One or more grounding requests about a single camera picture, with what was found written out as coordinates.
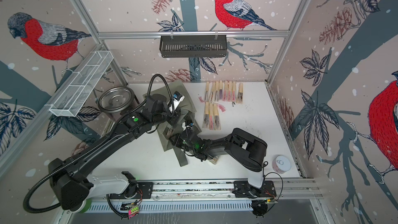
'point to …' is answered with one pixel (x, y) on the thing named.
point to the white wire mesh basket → (81, 82)
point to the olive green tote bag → (187, 110)
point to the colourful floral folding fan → (216, 108)
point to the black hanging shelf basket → (193, 46)
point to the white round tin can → (281, 164)
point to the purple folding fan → (221, 84)
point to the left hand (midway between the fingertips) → (183, 106)
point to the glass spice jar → (214, 160)
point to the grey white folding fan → (240, 98)
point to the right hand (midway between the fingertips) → (170, 137)
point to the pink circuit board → (133, 211)
